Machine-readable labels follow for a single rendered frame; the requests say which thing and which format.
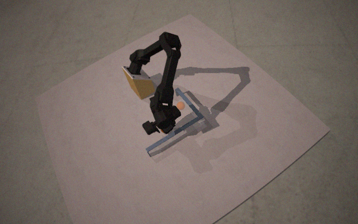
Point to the clear low corner walls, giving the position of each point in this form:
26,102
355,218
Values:
182,133

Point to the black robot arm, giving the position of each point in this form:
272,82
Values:
164,91

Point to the translucent orange ball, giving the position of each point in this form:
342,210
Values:
180,105

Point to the grey l-shaped low wall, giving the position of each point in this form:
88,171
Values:
200,116

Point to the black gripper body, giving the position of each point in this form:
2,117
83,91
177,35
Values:
151,127

